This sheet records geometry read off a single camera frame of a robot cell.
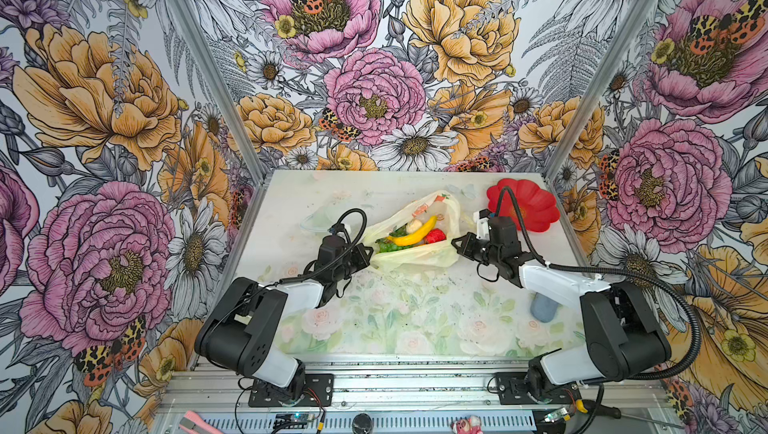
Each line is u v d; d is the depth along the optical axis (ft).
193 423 2.27
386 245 3.20
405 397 2.45
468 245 2.63
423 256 2.93
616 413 2.29
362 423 2.03
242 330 1.47
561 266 1.89
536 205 3.63
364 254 2.70
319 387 2.44
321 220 3.54
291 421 2.34
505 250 2.34
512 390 2.43
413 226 3.25
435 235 3.18
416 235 3.17
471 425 2.21
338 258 2.21
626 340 1.45
